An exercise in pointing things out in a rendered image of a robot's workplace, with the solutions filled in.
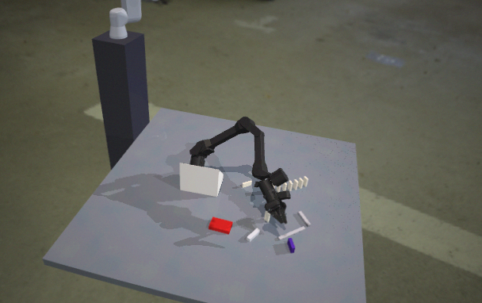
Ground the red rectangular block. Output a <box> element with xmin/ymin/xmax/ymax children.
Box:
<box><xmin>208</xmin><ymin>217</ymin><xmax>232</xmax><ymax>234</ymax></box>

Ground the purple rectangular block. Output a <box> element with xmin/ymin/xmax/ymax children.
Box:
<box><xmin>287</xmin><ymin>238</ymin><xmax>295</xmax><ymax>253</ymax></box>

